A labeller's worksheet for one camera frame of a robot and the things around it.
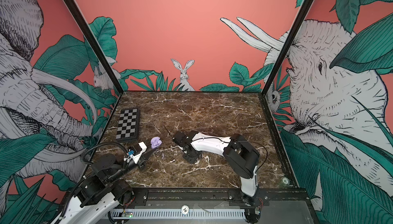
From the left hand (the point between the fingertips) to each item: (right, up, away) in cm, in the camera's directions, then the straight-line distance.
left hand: (155, 144), depth 67 cm
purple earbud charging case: (0, +1, -1) cm, 2 cm away
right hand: (+15, -11, +20) cm, 27 cm away
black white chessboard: (-26, +2, +28) cm, 39 cm away
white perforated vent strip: (+9, -33, +4) cm, 35 cm away
